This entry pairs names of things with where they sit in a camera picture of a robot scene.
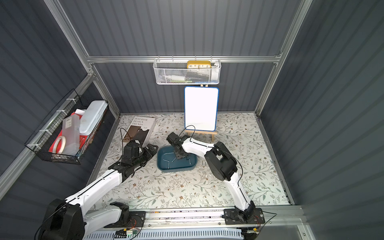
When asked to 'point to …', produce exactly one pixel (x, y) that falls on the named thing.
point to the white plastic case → (90, 115)
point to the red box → (84, 139)
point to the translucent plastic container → (71, 132)
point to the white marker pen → (176, 77)
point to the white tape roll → (63, 144)
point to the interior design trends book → (139, 129)
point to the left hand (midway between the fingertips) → (155, 150)
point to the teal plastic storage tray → (167, 160)
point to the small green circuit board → (134, 232)
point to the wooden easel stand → (202, 132)
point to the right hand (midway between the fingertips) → (185, 151)
